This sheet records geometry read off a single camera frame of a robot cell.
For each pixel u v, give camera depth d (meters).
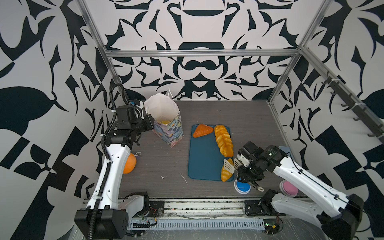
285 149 1.00
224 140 0.95
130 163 0.83
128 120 0.54
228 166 0.79
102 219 0.36
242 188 0.78
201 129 0.99
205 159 0.89
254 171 0.61
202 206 0.76
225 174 0.82
